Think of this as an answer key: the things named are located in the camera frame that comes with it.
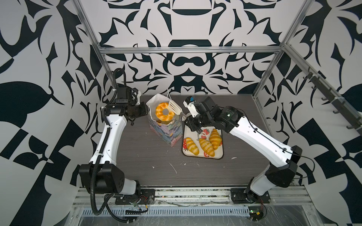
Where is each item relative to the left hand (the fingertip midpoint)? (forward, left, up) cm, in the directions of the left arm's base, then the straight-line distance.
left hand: (146, 107), depth 79 cm
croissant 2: (-14, -26, -23) cm, 37 cm away
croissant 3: (-16, -35, -21) cm, 44 cm away
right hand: (-12, -21, +3) cm, 24 cm away
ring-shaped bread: (-7, -8, +3) cm, 11 cm away
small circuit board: (-49, -54, -27) cm, 78 cm away
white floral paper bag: (-11, -14, -8) cm, 19 cm away
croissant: (-10, -41, -22) cm, 48 cm away
